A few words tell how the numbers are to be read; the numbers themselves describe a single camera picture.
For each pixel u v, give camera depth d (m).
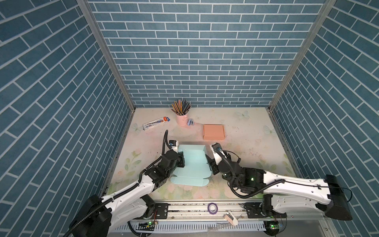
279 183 0.46
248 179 0.52
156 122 1.09
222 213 0.75
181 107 1.05
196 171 0.78
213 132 1.01
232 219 0.69
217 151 0.57
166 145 0.71
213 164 0.62
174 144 0.72
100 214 0.40
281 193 0.47
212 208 0.75
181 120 1.05
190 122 1.08
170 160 0.61
